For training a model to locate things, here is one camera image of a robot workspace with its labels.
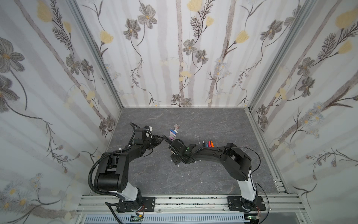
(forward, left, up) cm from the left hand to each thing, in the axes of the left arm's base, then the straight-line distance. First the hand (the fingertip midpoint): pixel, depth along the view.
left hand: (163, 137), depth 92 cm
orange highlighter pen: (-2, -34, -8) cm, 35 cm away
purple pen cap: (+4, -5, -7) cm, 9 cm away
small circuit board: (-44, +15, -10) cm, 47 cm away
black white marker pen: (-1, -28, -8) cm, 29 cm away
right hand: (-10, -7, -5) cm, 13 cm away
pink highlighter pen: (-2, -32, -8) cm, 33 cm away
